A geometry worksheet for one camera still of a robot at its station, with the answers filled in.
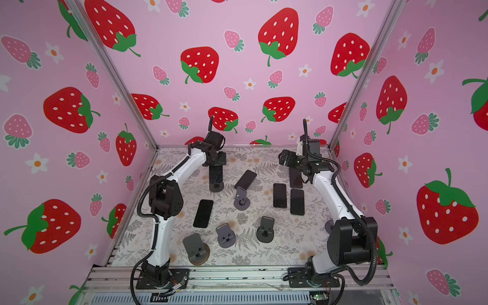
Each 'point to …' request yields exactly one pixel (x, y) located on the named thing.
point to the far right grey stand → (328, 226)
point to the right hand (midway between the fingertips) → (284, 157)
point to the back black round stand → (216, 183)
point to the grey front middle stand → (226, 236)
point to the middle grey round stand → (241, 201)
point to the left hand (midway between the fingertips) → (220, 160)
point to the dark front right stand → (265, 232)
